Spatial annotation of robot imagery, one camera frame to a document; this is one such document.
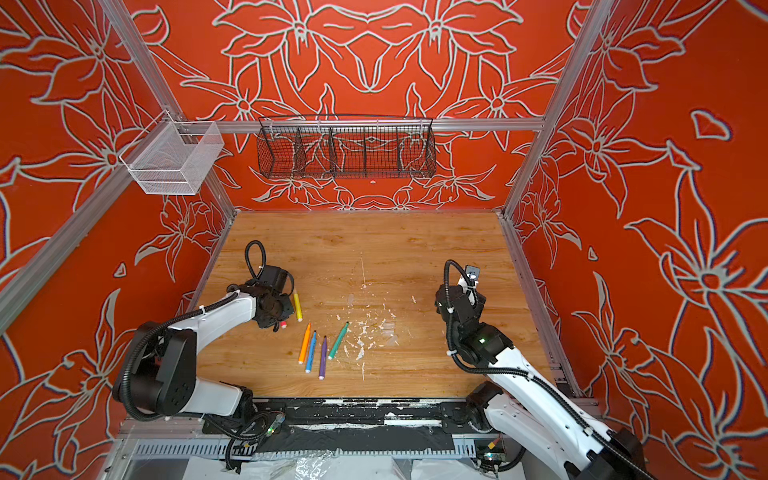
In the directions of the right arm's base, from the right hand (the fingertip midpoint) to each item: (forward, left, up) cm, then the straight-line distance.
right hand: (452, 285), depth 78 cm
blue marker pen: (-12, +40, -16) cm, 44 cm away
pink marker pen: (-6, +47, -9) cm, 48 cm away
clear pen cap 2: (-4, +18, -17) cm, 24 cm away
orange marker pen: (-9, +42, -16) cm, 46 cm away
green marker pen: (-9, +32, -16) cm, 37 cm away
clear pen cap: (+5, +30, -17) cm, 35 cm away
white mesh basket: (+39, +85, +16) cm, 95 cm away
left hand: (+1, +50, -15) cm, 52 cm away
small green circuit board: (-36, -8, -17) cm, 41 cm away
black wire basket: (+49, +37, +12) cm, 62 cm away
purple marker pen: (-16, +36, -16) cm, 43 cm away
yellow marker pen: (+2, +46, -15) cm, 48 cm away
